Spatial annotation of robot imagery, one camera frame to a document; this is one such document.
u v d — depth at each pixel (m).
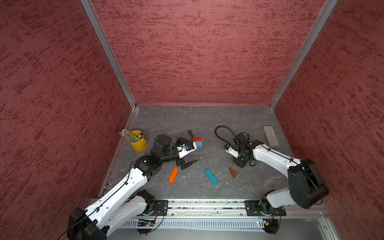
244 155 0.66
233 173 0.85
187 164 0.64
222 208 0.76
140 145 0.89
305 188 0.43
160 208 0.74
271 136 1.00
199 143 0.97
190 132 1.03
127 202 0.58
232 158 0.83
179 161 0.66
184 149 0.60
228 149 0.82
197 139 1.00
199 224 0.77
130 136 0.87
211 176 0.85
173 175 0.85
